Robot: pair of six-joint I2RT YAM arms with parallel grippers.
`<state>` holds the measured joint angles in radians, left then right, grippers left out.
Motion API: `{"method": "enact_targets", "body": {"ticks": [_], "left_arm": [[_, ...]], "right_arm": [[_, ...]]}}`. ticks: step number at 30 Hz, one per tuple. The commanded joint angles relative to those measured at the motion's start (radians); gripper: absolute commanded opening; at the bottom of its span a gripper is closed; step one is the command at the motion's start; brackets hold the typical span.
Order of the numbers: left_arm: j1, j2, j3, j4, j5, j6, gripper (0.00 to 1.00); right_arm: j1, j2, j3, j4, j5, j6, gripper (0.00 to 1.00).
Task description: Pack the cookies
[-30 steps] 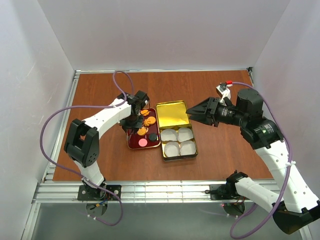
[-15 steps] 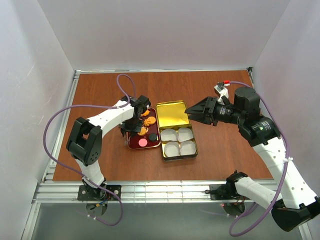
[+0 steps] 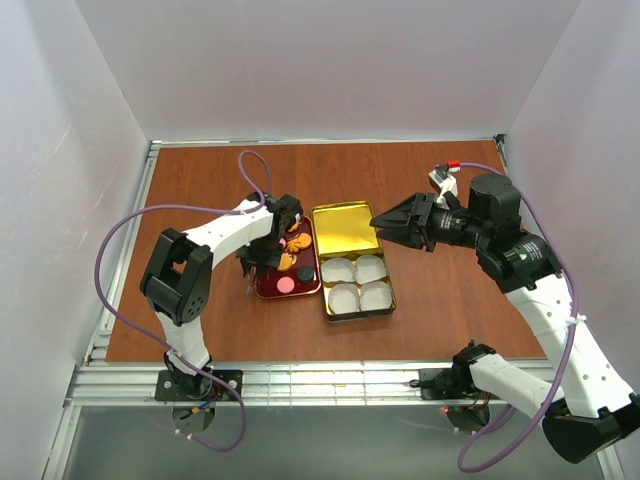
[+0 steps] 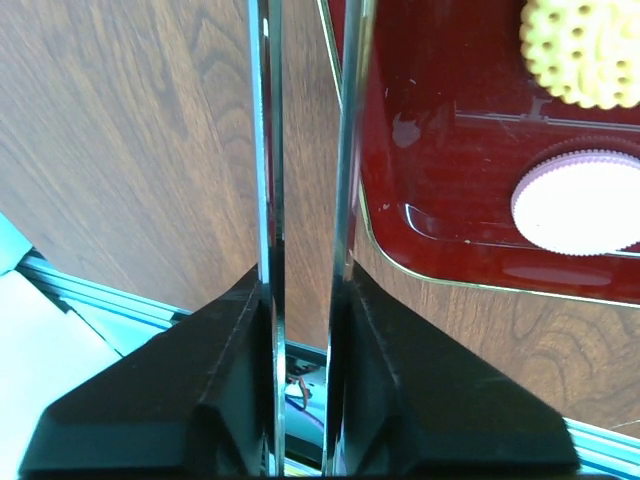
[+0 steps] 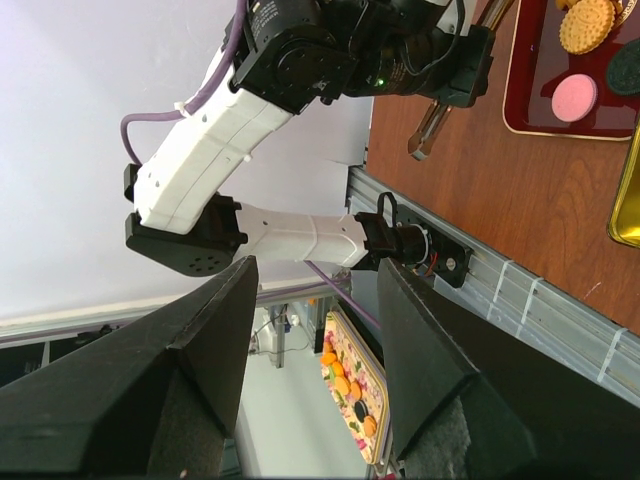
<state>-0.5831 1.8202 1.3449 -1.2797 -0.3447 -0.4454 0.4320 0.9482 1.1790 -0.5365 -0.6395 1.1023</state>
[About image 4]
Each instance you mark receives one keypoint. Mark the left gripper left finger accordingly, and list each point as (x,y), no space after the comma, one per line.
(193,401)

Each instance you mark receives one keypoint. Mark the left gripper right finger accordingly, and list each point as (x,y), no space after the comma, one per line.
(406,399)

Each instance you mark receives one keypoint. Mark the metal tongs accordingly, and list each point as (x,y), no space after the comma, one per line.
(308,96)

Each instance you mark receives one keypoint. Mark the large round orange cookie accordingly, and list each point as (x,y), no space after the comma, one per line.
(583,52)

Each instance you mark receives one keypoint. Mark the pink cookie lower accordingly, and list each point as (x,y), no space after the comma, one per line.
(580,203)

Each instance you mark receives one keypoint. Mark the dark red tray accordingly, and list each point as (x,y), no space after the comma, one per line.
(453,121)

